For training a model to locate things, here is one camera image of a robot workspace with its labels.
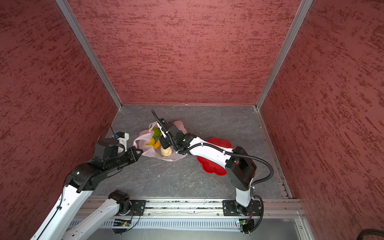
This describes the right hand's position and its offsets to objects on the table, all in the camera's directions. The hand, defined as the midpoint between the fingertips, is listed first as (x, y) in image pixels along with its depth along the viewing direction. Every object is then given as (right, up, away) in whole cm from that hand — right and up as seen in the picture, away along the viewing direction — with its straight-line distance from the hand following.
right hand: (161, 140), depth 81 cm
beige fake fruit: (+1, -9, +8) cm, 12 cm away
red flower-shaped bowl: (+28, -17, +6) cm, 34 cm away
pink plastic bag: (-7, +2, -13) cm, 15 cm away
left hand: (-6, -5, -12) cm, 14 cm away
